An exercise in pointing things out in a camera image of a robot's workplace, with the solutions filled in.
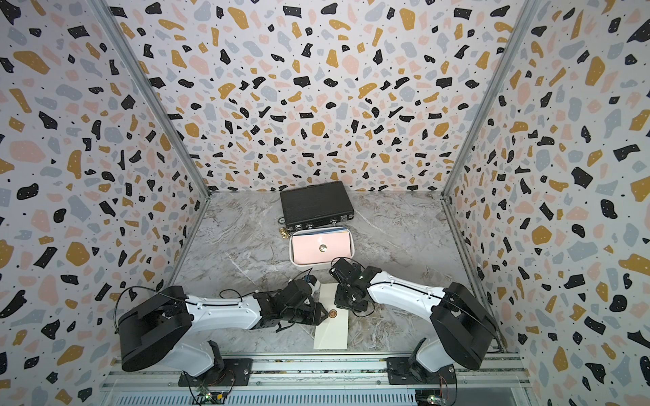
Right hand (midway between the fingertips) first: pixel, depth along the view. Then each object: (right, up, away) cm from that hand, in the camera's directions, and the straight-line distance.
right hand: (338, 306), depth 84 cm
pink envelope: (-7, +18, +13) cm, 23 cm away
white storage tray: (-4, +12, +10) cm, 16 cm away
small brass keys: (-23, +23, +22) cm, 40 cm away
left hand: (-3, -3, -2) cm, 4 cm away
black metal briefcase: (-11, +34, +29) cm, 46 cm away
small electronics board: (-35, -21, -13) cm, 43 cm away
